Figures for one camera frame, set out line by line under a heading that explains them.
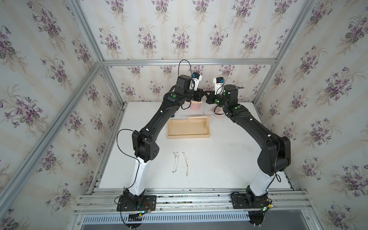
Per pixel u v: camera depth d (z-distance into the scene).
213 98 0.74
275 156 0.46
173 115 1.11
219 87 0.70
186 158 0.90
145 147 0.52
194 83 0.66
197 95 0.72
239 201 0.73
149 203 0.72
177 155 0.91
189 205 0.73
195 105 1.17
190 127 1.05
